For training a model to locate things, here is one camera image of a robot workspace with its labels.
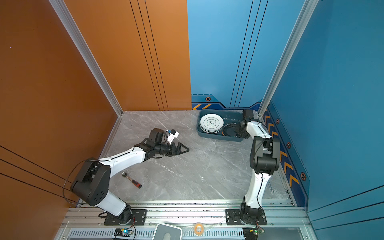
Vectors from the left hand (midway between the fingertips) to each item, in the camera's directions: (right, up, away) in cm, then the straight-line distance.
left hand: (185, 150), depth 84 cm
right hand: (+35, +10, +18) cm, 40 cm away
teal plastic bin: (+32, +21, +34) cm, 52 cm away
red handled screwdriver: (-28, -19, 0) cm, 34 cm away
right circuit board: (+35, -36, -14) cm, 52 cm away
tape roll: (+7, -36, -13) cm, 38 cm away
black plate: (+29, +11, +21) cm, 38 cm away
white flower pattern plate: (+17, +15, +25) cm, 34 cm away
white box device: (-7, -33, -18) cm, 39 cm away
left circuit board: (-29, -37, -13) cm, 49 cm away
